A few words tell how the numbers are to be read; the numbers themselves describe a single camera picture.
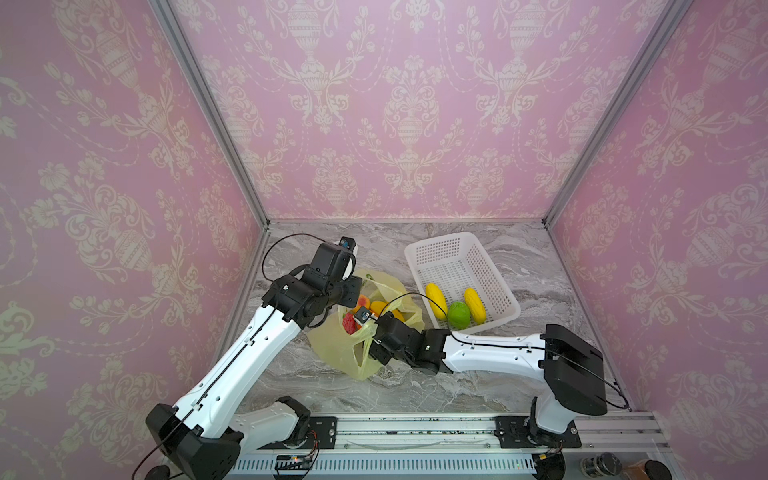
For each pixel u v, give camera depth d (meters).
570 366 0.44
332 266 0.53
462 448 0.73
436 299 0.93
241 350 0.42
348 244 0.64
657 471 0.61
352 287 0.64
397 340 0.60
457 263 1.06
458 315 0.90
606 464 0.62
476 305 0.92
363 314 0.67
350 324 0.68
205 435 0.37
